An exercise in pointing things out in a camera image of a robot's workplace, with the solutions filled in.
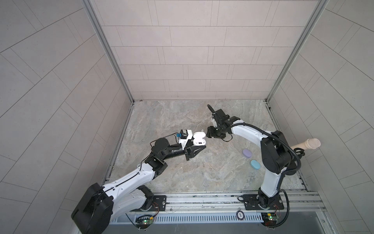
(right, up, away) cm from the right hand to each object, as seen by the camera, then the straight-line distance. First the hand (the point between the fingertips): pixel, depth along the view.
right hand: (208, 135), depth 92 cm
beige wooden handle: (+44, +1, -27) cm, 52 cm away
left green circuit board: (-32, -36, -26) cm, 55 cm away
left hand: (-4, 0, -27) cm, 27 cm away
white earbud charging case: (-7, +2, -28) cm, 29 cm away
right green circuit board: (+27, -36, -24) cm, 51 cm away
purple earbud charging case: (+22, -10, -7) cm, 25 cm away
